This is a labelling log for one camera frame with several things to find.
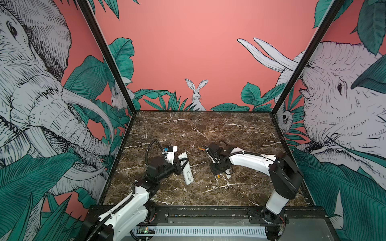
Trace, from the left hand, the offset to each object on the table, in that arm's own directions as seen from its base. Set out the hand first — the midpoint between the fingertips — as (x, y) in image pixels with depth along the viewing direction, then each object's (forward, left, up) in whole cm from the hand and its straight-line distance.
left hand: (188, 158), depth 78 cm
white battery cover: (-2, -24, -17) cm, 30 cm away
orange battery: (-5, -17, -13) cm, 23 cm away
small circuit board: (-29, +20, -15) cm, 39 cm away
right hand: (-2, -14, -11) cm, 18 cm away
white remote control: (-6, 0, -7) cm, 9 cm away
